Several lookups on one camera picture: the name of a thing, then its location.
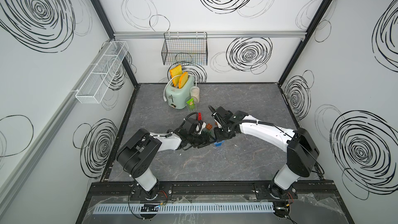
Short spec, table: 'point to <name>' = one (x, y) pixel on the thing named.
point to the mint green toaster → (176, 97)
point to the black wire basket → (187, 48)
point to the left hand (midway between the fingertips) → (213, 142)
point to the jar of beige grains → (195, 92)
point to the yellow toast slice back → (174, 72)
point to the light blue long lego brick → (219, 144)
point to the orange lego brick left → (209, 126)
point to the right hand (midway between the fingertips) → (217, 138)
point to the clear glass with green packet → (191, 102)
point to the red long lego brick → (199, 117)
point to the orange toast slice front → (183, 80)
